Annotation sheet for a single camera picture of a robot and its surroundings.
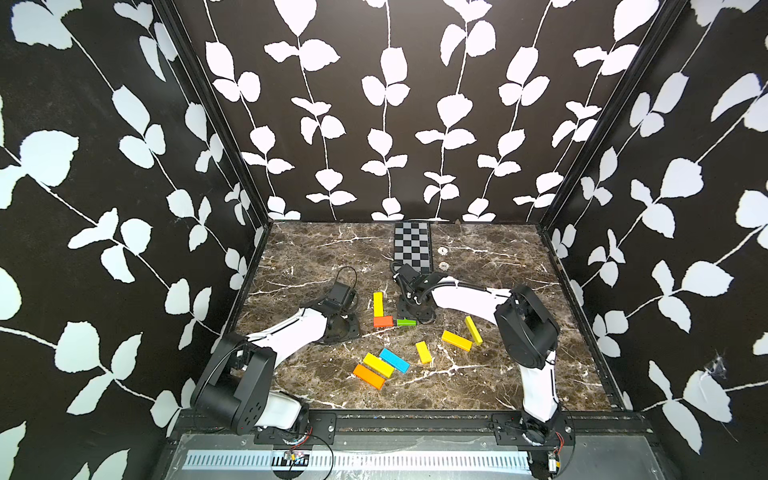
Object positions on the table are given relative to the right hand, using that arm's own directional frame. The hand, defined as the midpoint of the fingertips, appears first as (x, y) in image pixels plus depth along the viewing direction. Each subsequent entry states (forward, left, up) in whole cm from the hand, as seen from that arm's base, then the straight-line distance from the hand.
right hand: (400, 311), depth 93 cm
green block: (-5, -2, +2) cm, 5 cm away
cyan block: (-15, +2, -2) cm, 15 cm away
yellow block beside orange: (-16, +6, -2) cm, 18 cm away
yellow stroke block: (+3, +7, -1) cm, 8 cm away
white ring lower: (+20, -16, -2) cm, 25 cm away
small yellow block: (-12, -7, -2) cm, 14 cm away
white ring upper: (+27, -16, -2) cm, 31 cm away
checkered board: (+28, -5, 0) cm, 28 cm away
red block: (-2, +5, -2) cm, 6 cm away
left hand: (-6, +14, 0) cm, 15 cm away
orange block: (-20, +9, -2) cm, 22 cm away
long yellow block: (-8, -18, -3) cm, 20 cm away
